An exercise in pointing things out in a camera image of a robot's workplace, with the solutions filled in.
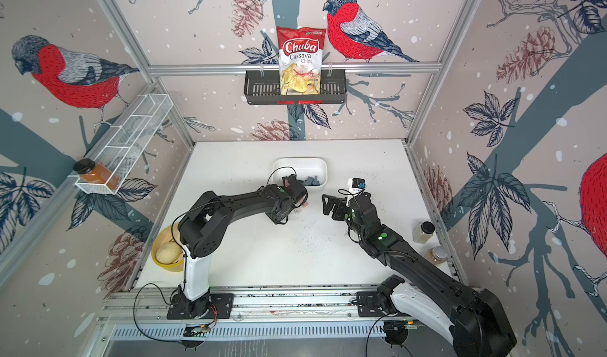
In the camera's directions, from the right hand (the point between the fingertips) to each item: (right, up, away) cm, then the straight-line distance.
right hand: (332, 196), depth 81 cm
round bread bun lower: (-57, -20, -1) cm, 60 cm away
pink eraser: (-10, -3, +1) cm, 10 cm away
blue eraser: (-7, +3, +23) cm, 24 cm away
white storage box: (-7, +7, +26) cm, 28 cm away
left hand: (-16, -7, +15) cm, 23 cm away
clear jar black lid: (+32, -13, +1) cm, 35 cm away
